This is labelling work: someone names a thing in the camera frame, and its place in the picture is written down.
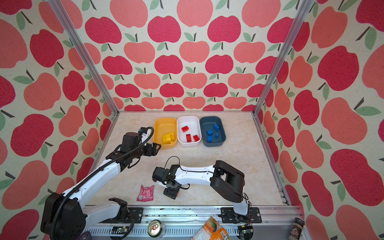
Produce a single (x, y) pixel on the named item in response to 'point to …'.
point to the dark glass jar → (296, 229)
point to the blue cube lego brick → (216, 135)
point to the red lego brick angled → (196, 138)
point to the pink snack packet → (146, 194)
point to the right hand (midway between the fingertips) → (174, 188)
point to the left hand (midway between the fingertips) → (157, 145)
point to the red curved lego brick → (185, 129)
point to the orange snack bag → (211, 230)
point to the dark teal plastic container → (213, 131)
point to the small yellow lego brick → (171, 142)
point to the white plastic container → (189, 131)
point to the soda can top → (155, 228)
